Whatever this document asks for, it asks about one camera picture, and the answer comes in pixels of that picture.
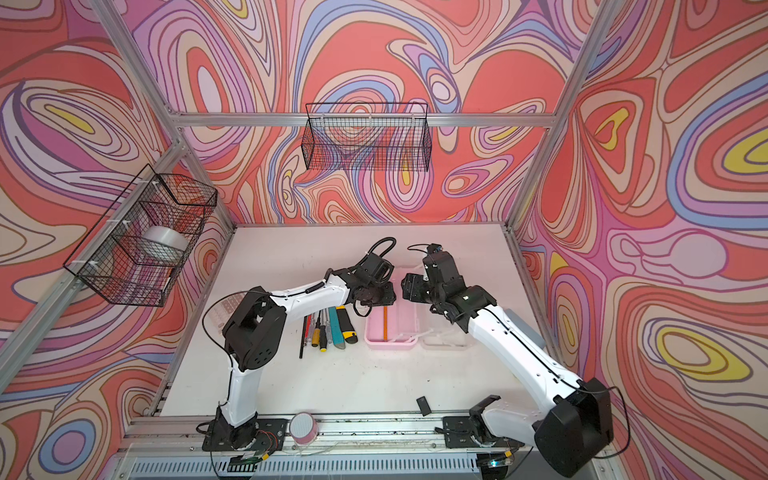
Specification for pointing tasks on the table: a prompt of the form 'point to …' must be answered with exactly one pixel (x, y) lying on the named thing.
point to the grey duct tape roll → (165, 244)
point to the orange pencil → (386, 332)
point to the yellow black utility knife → (348, 331)
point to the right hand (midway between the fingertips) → (415, 289)
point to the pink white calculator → (217, 316)
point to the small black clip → (423, 405)
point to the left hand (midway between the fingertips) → (397, 295)
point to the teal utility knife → (336, 330)
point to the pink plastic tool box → (403, 320)
